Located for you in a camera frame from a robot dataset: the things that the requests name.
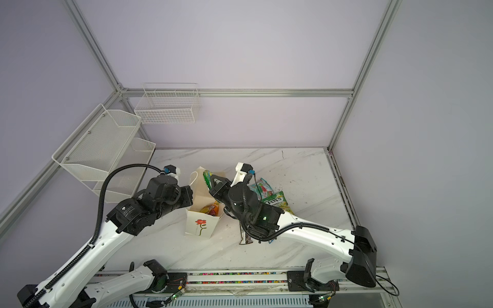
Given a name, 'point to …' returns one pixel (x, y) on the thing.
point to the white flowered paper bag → (201, 217)
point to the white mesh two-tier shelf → (106, 140)
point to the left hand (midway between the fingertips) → (191, 193)
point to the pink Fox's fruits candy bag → (212, 210)
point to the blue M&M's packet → (270, 241)
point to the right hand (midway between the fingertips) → (205, 177)
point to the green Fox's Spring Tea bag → (207, 176)
